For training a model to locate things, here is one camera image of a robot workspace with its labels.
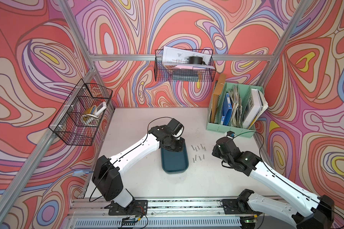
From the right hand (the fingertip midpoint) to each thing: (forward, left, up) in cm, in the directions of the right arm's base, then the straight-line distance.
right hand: (216, 151), depth 78 cm
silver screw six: (+2, +11, -15) cm, 18 cm away
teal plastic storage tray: (0, +23, -13) cm, 27 cm away
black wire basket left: (+10, +70, +20) cm, 73 cm away
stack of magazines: (+26, -19, +2) cm, 32 cm away
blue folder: (+26, -12, +5) cm, 29 cm away
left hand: (+1, +17, +2) cm, 17 cm away
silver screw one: (+10, +10, -14) cm, 21 cm away
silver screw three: (+10, +4, -15) cm, 18 cm away
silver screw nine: (+3, +4, -15) cm, 16 cm away
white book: (+25, -29, +10) cm, 40 cm away
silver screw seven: (+2, +10, -14) cm, 17 cm away
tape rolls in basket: (+18, +65, +18) cm, 70 cm away
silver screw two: (+11, +7, -14) cm, 19 cm away
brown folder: (+34, -6, +17) cm, 38 cm away
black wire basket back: (+55, +29, +16) cm, 64 cm away
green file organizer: (+43, -29, +6) cm, 52 cm away
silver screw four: (+10, +9, -14) cm, 20 cm away
